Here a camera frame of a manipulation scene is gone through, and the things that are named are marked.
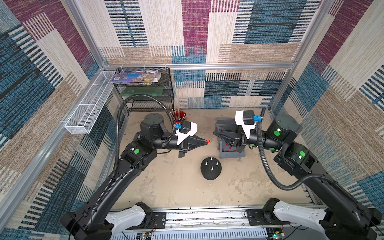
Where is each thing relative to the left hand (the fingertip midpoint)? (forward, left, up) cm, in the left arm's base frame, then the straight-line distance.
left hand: (205, 141), depth 54 cm
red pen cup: (+40, +14, -28) cm, 51 cm away
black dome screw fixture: (+3, -4, -29) cm, 29 cm away
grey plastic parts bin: (+19, -17, -40) cm, 47 cm away
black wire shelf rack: (+56, +24, -18) cm, 63 cm away
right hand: (+2, -4, +5) cm, 6 cm away
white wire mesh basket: (+17, +55, -6) cm, 58 cm away
